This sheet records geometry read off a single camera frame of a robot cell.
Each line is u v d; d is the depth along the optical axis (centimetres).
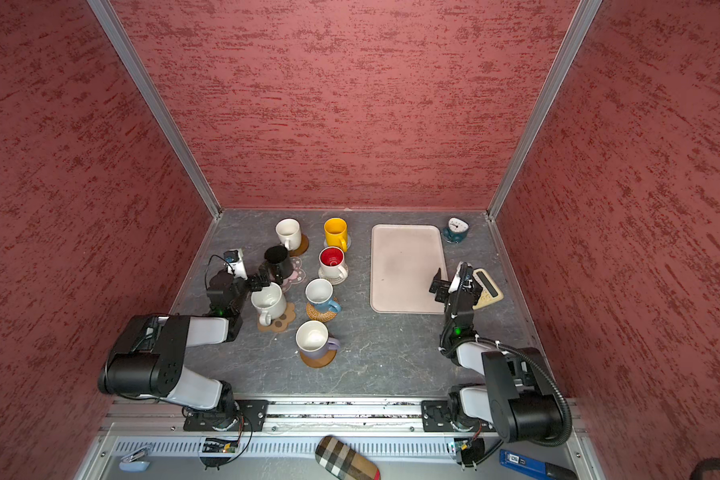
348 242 110
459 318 66
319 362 82
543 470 64
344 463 65
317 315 92
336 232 103
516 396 43
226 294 70
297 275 101
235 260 79
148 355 46
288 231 104
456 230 110
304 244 107
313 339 85
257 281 84
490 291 96
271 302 92
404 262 108
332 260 103
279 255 100
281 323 90
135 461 67
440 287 80
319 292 92
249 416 75
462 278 73
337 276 99
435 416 74
